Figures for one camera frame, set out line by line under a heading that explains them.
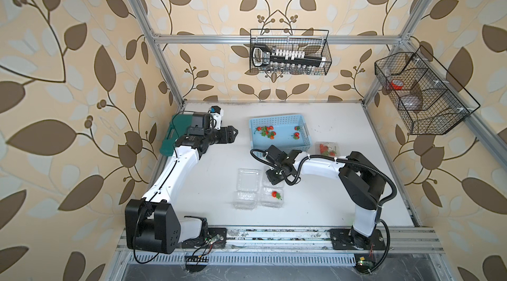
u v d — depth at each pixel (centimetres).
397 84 82
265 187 86
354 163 50
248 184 89
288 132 106
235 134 80
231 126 75
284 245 74
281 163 69
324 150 98
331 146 99
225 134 72
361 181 49
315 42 91
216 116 75
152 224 40
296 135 105
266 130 106
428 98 74
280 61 86
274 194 84
